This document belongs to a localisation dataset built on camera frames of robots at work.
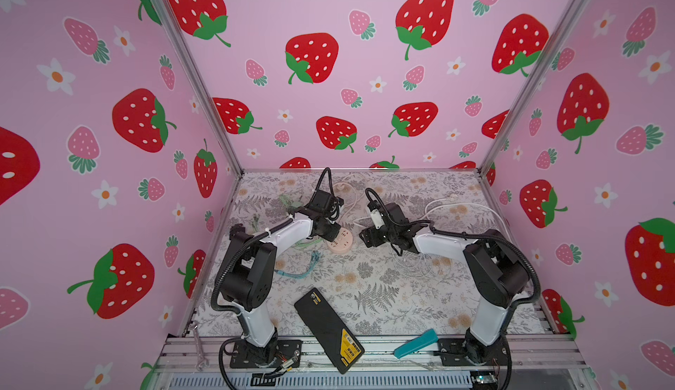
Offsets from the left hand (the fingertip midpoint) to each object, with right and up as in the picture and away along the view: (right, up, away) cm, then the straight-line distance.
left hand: (332, 228), depth 95 cm
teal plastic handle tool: (+26, -32, -19) cm, 45 cm away
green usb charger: (-21, +10, +16) cm, 28 cm away
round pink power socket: (+4, -5, 0) cm, 7 cm away
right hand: (+13, -1, 0) cm, 13 cm away
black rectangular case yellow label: (+1, -28, -19) cm, 34 cm away
